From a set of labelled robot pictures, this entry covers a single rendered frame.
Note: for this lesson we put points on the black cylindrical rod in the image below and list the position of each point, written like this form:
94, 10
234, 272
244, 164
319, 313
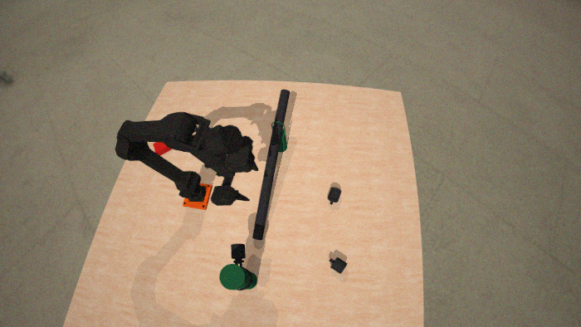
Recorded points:
267, 181

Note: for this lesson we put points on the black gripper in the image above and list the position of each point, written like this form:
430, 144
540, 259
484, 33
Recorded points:
225, 194

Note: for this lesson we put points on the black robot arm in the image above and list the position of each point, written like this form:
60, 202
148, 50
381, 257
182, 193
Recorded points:
176, 131

